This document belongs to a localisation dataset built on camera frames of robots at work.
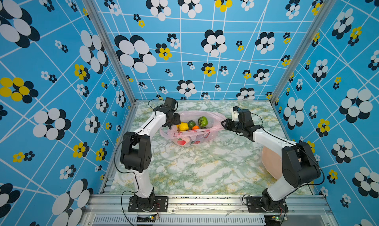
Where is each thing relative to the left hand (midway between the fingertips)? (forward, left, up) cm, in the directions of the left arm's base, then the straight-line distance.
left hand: (175, 120), depth 94 cm
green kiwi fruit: (+3, -18, -6) cm, 19 cm away
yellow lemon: (0, -5, -7) cm, 8 cm away
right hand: (-2, -31, +1) cm, 31 cm away
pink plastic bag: (-12, -12, -2) cm, 17 cm away
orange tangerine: (-1, -13, -7) cm, 15 cm away
